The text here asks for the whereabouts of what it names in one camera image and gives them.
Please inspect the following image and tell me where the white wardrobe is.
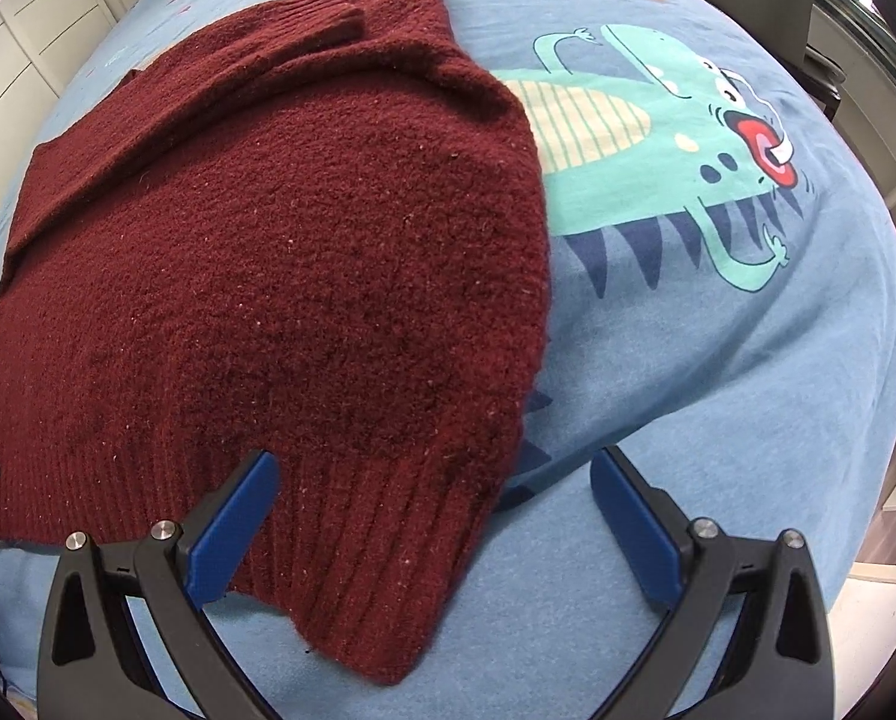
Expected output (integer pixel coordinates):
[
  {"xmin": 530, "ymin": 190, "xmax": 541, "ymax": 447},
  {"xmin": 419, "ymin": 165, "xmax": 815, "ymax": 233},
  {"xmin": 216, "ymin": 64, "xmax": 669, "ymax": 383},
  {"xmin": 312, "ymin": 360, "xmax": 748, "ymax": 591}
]
[{"xmin": 0, "ymin": 0, "xmax": 166, "ymax": 256}]

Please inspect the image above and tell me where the blue printed bed sheet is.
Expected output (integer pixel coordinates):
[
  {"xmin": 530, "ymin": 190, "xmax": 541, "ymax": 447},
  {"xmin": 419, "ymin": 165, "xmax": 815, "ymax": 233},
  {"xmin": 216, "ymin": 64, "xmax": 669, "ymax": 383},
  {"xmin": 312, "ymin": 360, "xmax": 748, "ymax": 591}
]
[{"xmin": 0, "ymin": 0, "xmax": 896, "ymax": 720}]

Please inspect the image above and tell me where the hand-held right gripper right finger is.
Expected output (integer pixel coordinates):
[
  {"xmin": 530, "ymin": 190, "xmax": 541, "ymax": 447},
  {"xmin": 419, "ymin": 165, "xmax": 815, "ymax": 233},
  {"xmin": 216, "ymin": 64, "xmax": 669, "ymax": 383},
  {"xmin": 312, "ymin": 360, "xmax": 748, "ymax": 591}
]
[{"xmin": 590, "ymin": 445, "xmax": 836, "ymax": 720}]

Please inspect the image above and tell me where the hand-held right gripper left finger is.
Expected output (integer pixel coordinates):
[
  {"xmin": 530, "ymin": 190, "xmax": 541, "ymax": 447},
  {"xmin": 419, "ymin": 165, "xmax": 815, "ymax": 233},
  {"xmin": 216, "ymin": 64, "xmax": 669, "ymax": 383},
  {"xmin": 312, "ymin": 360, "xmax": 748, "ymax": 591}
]
[{"xmin": 37, "ymin": 450, "xmax": 282, "ymax": 720}]

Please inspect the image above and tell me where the dark red knitted sweater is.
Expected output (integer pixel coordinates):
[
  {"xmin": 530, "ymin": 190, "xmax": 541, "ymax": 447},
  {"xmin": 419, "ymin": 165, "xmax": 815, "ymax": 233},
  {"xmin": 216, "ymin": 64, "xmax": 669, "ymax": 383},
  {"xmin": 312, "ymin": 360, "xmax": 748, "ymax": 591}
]
[{"xmin": 0, "ymin": 0, "xmax": 555, "ymax": 687}]

